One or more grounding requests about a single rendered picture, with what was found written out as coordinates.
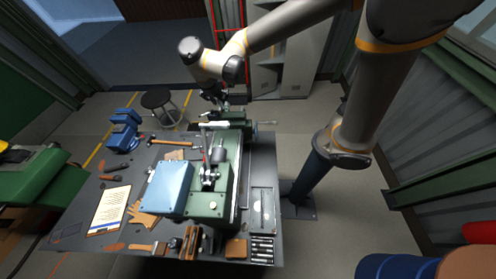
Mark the green bench lathe body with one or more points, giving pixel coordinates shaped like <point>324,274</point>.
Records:
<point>224,186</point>

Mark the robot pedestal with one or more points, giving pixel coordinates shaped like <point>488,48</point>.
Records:
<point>312,176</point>

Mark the tan leather glove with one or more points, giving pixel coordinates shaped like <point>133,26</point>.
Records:
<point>143,219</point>

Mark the red drum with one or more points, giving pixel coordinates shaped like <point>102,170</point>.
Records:
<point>480,231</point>

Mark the silver stop rod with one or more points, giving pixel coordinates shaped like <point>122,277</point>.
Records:
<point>205,155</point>

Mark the yellow object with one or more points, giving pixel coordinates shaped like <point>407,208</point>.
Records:
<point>3,145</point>

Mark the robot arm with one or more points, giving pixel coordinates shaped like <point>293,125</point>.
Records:
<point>372,97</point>

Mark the green machine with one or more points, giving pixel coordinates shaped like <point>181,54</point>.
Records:
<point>35,182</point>

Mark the grey rail tray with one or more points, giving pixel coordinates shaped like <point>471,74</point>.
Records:
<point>271,211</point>

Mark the brown leather pad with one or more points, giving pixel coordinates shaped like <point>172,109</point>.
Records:
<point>236,248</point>

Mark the blue bench vise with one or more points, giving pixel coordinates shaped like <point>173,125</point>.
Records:
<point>123,129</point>

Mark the red metal frame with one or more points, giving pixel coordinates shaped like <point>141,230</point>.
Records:
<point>228,29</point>

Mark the tan wooden block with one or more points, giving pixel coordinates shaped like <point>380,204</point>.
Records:
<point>174,155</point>

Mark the blue carriage handwheel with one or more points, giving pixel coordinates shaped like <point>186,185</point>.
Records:
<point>255,131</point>

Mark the window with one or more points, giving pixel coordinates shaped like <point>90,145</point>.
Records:
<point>73,11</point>
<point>478,27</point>

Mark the grey shelf cabinet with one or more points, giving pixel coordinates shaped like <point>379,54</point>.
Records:
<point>298,50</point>

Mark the grey collet set tray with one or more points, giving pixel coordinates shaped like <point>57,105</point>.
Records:
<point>262,251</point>

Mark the blue drum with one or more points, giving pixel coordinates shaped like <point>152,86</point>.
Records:
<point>395,267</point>

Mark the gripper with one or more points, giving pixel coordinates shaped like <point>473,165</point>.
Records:
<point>212,94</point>

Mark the light blue motor cover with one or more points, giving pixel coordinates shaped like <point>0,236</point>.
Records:
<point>168,188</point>

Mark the brass round knob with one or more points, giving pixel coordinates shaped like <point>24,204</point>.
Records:
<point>212,205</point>

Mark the silver collet lever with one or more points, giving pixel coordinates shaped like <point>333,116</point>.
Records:
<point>214,125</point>

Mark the black round stool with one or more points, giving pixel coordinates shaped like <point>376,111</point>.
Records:
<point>157,98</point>

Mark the dark shank blank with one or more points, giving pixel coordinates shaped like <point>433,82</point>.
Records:
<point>262,209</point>

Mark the black cylindrical collet nose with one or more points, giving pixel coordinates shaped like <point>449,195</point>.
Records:
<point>218,155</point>

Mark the brown wooden tool case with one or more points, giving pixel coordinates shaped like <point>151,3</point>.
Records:
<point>190,242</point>

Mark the clipboard with paper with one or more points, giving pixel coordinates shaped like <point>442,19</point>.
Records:
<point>110,210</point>

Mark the small black can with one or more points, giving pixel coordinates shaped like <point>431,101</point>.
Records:
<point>175,242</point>

